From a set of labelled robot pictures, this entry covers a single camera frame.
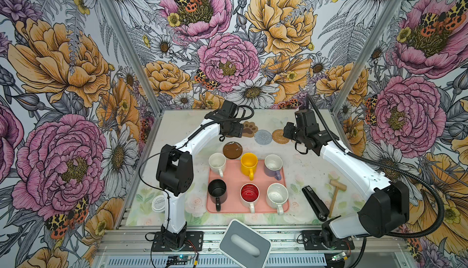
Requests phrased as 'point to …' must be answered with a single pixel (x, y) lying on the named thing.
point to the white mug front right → (276, 196)
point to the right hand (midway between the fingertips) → (286, 133)
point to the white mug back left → (217, 162)
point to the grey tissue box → (244, 246)
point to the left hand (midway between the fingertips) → (233, 134)
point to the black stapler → (320, 209)
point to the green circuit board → (178, 259)
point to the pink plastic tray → (234, 179)
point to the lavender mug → (273, 164)
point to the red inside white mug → (249, 195)
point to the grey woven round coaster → (262, 137)
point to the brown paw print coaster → (249, 129)
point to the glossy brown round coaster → (233, 150)
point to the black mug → (217, 191)
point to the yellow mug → (248, 163)
